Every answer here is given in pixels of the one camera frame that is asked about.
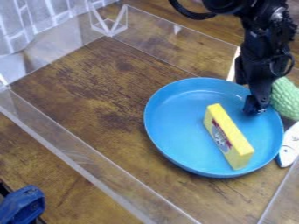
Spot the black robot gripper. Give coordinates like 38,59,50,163
235,45,295,116

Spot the green bumpy bitter gourd toy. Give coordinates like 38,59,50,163
271,77,299,121

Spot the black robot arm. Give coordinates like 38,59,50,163
169,0,298,115

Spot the blue round plastic tray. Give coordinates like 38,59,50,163
145,78,285,178

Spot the yellow butter box toy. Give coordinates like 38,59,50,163
203,103,255,170

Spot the white toy at right edge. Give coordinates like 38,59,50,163
275,122,299,168

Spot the grey checked curtain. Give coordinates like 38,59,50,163
0,0,118,57

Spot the blue clamp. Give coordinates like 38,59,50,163
0,185,46,224

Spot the clear acrylic enclosure wall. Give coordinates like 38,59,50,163
0,0,299,224

